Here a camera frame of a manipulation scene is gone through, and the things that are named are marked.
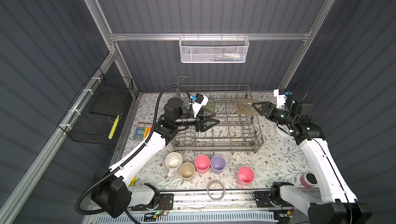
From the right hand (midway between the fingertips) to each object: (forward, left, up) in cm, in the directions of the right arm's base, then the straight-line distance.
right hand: (258, 108), depth 71 cm
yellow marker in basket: (-9, +66, -2) cm, 67 cm away
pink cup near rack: (-15, +27, -31) cm, 44 cm away
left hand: (-7, +19, +2) cm, 21 cm away
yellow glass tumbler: (+5, +5, -5) cm, 9 cm away
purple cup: (-15, +18, -30) cm, 38 cm away
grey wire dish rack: (+5, +6, -32) cm, 33 cm away
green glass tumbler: (+6, +22, -9) cm, 25 cm away
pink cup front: (-21, +4, -30) cm, 37 cm away
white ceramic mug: (-15, +43, -28) cm, 53 cm away
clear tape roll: (-28, +20, -32) cm, 47 cm away
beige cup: (-19, +35, -30) cm, 50 cm away
